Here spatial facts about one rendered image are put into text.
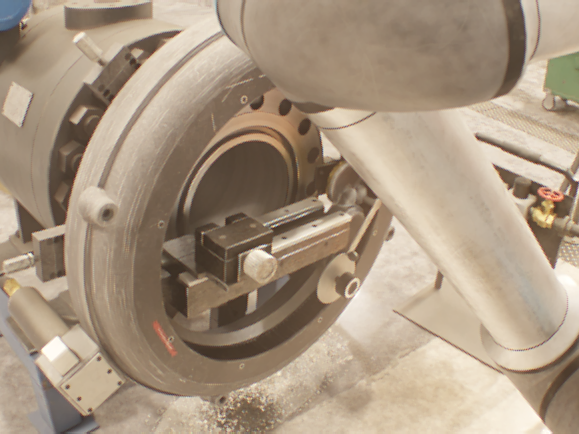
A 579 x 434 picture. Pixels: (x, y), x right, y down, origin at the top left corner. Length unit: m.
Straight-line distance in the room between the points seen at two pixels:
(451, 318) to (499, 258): 1.31
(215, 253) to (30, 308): 0.40
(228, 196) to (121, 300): 0.52
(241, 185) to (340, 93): 0.98
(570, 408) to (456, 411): 0.89
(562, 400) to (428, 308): 1.21
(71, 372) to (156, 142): 0.39
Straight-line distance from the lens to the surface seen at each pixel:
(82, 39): 0.88
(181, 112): 0.85
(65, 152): 1.17
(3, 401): 1.66
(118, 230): 0.86
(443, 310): 1.96
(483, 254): 0.61
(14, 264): 0.95
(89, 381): 1.01
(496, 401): 1.71
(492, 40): 0.34
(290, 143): 1.20
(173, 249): 1.01
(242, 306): 1.29
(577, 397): 0.78
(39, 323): 1.11
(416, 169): 0.52
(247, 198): 1.32
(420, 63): 0.34
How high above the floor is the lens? 1.14
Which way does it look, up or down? 29 degrees down
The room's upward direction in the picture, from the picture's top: 4 degrees clockwise
